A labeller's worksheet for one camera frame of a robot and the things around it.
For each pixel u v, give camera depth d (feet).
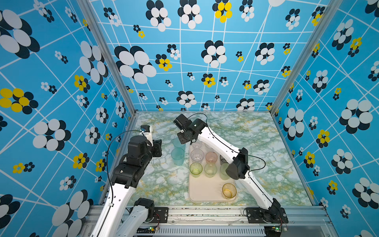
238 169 2.03
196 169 2.91
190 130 2.06
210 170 2.86
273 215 2.07
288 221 2.37
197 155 2.92
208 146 2.07
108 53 2.79
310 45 2.66
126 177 1.48
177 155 3.07
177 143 2.58
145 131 1.93
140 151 1.62
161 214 2.43
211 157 3.01
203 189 2.71
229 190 2.64
